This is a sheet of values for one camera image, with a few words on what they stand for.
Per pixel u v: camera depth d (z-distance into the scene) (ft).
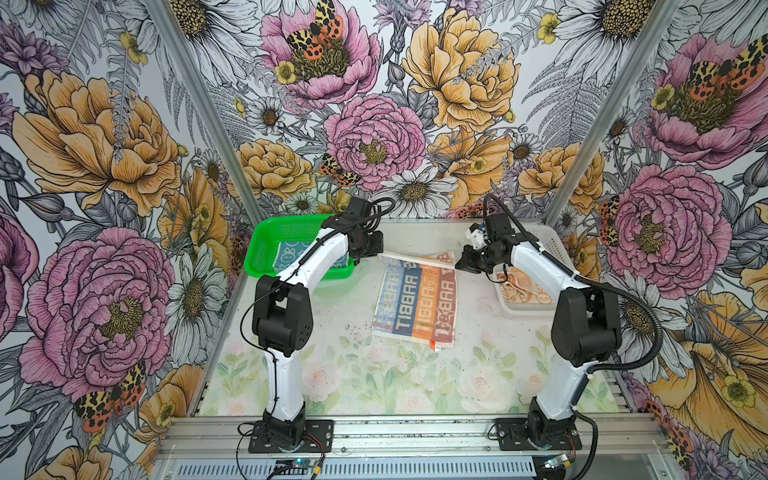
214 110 2.96
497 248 2.31
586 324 1.64
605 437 2.53
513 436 2.42
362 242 2.50
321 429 2.49
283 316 1.70
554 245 3.43
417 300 3.26
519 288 3.16
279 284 1.72
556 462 2.35
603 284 1.68
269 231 3.53
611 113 2.94
